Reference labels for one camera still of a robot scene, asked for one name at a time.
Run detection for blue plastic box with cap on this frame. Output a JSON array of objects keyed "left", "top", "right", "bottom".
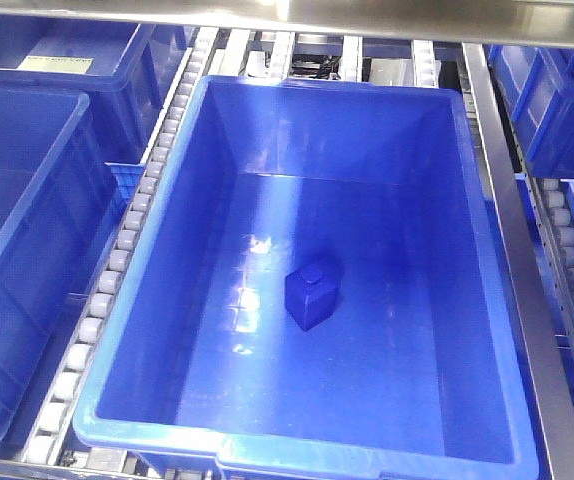
[{"left": 284, "top": 254, "right": 346, "bottom": 333}]

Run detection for black electronic device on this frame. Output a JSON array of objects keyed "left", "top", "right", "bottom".
[{"left": 290, "top": 49, "right": 342, "bottom": 80}]

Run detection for grey metal box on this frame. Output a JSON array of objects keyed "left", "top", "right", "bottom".
[{"left": 369, "top": 57, "right": 413, "bottom": 85}]

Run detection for steel rack with roller tracks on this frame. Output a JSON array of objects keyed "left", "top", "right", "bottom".
[{"left": 0, "top": 0, "right": 574, "bottom": 480}]

